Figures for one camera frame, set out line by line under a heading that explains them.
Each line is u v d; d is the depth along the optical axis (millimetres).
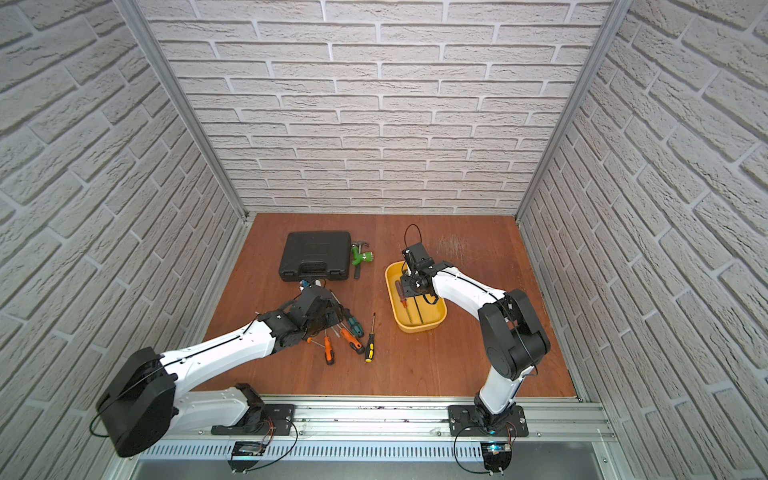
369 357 829
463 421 739
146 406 401
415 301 920
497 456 705
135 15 698
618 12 685
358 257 1033
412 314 921
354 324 874
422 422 760
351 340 852
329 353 830
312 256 1020
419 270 721
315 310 657
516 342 468
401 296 951
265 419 714
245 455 701
